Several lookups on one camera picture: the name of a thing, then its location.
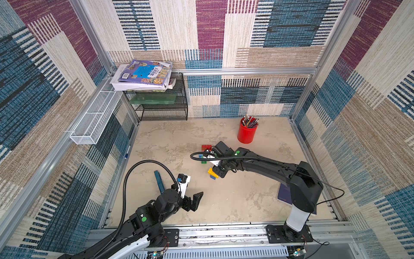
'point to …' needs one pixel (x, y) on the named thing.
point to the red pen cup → (247, 129)
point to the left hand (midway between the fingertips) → (195, 190)
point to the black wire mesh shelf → (170, 105)
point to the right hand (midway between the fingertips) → (220, 168)
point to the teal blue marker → (159, 181)
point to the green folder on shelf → (164, 99)
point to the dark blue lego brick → (213, 177)
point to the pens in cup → (249, 121)
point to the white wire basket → (90, 129)
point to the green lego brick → (204, 162)
